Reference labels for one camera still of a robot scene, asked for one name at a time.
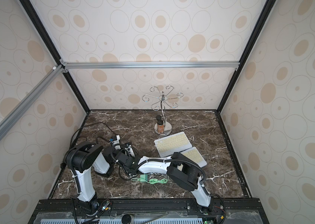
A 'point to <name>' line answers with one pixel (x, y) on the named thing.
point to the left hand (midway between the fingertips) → (135, 143)
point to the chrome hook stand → (167, 126)
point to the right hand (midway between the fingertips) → (133, 156)
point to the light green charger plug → (144, 176)
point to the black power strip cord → (98, 137)
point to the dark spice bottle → (158, 117)
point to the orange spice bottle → (160, 127)
